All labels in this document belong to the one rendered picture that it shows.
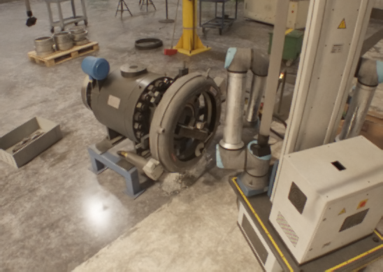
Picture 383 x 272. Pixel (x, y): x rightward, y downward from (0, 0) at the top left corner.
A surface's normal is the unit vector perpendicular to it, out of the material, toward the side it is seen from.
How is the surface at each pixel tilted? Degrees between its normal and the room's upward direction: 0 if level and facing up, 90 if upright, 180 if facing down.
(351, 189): 0
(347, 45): 90
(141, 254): 0
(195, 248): 0
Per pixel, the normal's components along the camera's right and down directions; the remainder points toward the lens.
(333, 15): 0.31, 0.52
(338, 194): 0.00, -0.84
